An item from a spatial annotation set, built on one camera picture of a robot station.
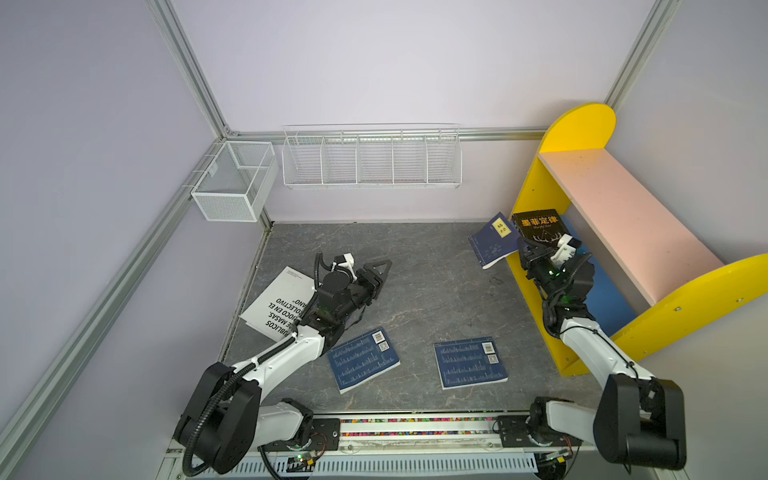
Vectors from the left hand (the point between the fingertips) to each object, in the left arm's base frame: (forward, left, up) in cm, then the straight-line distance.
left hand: (394, 270), depth 78 cm
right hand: (+5, -33, +5) cm, 34 cm away
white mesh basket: (+39, +50, +2) cm, 63 cm away
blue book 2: (-18, -20, -22) cm, 35 cm away
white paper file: (+1, +37, -19) cm, 41 cm away
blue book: (-15, +10, -22) cm, 29 cm away
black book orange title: (+19, -50, -7) cm, 54 cm away
